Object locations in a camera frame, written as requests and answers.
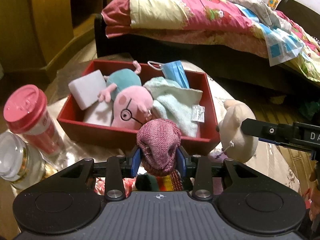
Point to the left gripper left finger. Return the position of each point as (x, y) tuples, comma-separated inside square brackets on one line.
[(118, 168)]

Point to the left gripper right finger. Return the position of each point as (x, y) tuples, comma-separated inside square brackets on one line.
[(200, 169)]

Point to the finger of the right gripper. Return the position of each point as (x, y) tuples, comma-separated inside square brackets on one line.
[(297, 136)]

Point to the cream bear plush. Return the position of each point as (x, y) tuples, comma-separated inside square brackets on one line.
[(235, 144)]

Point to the pink knitted striped sock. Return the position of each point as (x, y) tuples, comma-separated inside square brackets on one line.
[(159, 139)]

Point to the pig plush toy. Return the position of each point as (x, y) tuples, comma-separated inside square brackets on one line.
[(132, 103)]

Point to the light green towel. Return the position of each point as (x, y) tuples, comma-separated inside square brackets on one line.
[(178, 104)]

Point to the white sponge block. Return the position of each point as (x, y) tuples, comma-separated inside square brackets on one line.
[(85, 89)]

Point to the blue face mask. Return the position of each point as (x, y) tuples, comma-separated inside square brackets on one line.
[(172, 70)]

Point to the glass jar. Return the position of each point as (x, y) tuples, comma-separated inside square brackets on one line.
[(22, 164)]

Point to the light patterned bed sheet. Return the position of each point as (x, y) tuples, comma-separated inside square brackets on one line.
[(282, 44)]

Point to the pink lid cup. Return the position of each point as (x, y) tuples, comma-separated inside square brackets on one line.
[(26, 114)]

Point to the pink cartoon quilt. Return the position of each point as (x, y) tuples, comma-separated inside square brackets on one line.
[(201, 22)]

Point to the wooden cabinet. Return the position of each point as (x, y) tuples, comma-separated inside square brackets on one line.
[(38, 37)]

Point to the dark bed frame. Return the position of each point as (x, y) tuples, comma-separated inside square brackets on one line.
[(221, 62)]

